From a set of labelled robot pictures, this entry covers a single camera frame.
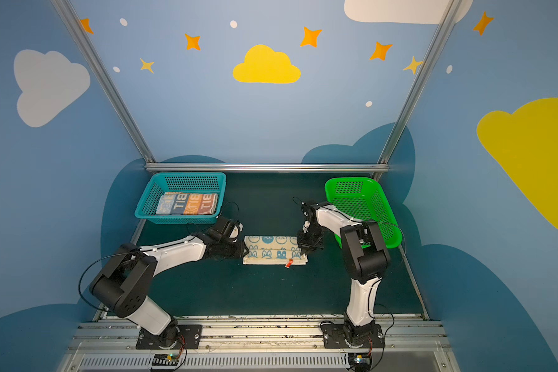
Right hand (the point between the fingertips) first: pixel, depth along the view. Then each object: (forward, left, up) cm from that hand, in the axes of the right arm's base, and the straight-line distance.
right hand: (304, 250), depth 93 cm
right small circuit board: (-36, -19, -5) cm, 40 cm away
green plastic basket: (+31, -29, -3) cm, 43 cm away
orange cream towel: (+19, +54, +3) cm, 57 cm away
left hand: (-1, +24, +1) cm, 24 cm away
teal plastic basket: (+31, +61, +4) cm, 68 cm away
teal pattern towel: (0, +13, 0) cm, 13 cm away
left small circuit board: (-39, +44, -4) cm, 59 cm away
